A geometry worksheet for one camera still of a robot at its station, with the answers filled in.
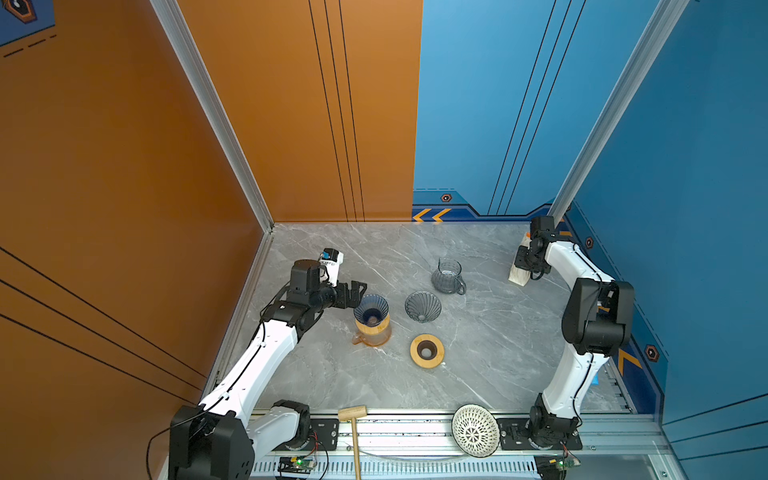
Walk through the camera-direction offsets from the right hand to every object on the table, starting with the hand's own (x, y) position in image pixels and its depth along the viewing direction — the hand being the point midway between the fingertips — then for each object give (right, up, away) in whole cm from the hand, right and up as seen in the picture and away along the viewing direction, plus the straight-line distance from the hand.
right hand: (524, 263), depth 98 cm
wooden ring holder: (-50, -18, -17) cm, 56 cm away
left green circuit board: (-67, -47, -28) cm, 86 cm away
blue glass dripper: (-50, -13, -14) cm, 53 cm away
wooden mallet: (-54, -37, -23) cm, 69 cm away
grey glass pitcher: (-26, -5, -2) cm, 27 cm away
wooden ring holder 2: (-34, -26, -11) cm, 44 cm away
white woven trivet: (-23, -41, -25) cm, 53 cm away
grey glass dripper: (-34, -13, -7) cm, 37 cm away
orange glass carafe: (-49, -23, -9) cm, 55 cm away
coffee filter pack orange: (-1, -4, +1) cm, 5 cm away
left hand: (-55, -4, -17) cm, 58 cm away
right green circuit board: (-5, -48, -28) cm, 55 cm away
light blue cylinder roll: (+11, -31, -18) cm, 38 cm away
